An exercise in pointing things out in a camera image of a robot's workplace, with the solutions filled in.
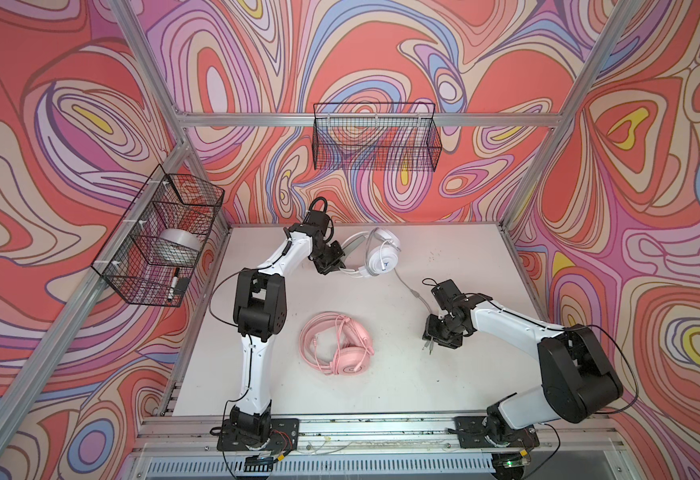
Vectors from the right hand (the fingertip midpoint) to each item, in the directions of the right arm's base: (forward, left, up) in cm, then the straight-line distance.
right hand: (432, 344), depth 88 cm
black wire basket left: (+13, +73, +30) cm, 80 cm away
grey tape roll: (+16, +66, +32) cm, 75 cm away
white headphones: (+20, +17, +19) cm, 33 cm away
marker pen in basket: (+6, +67, +26) cm, 72 cm away
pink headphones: (-5, +23, +8) cm, 25 cm away
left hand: (+25, +24, +10) cm, 36 cm away
